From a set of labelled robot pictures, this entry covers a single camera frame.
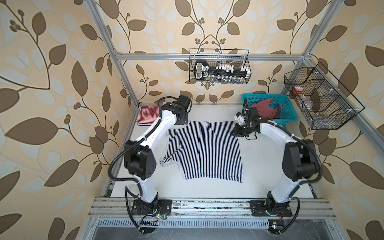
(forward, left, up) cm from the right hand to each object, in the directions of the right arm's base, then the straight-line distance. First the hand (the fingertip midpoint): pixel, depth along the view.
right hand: (231, 134), depth 91 cm
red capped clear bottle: (+17, -40, +20) cm, 48 cm away
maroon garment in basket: (+26, -32, -6) cm, 41 cm away
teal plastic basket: (+18, -45, -2) cm, 49 cm away
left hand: (+5, +30, +10) cm, 32 cm away
